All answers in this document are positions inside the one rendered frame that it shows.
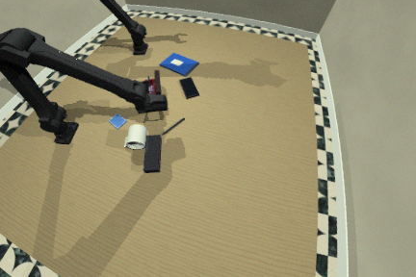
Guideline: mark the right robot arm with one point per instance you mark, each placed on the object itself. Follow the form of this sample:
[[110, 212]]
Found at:
[[14, 57]]

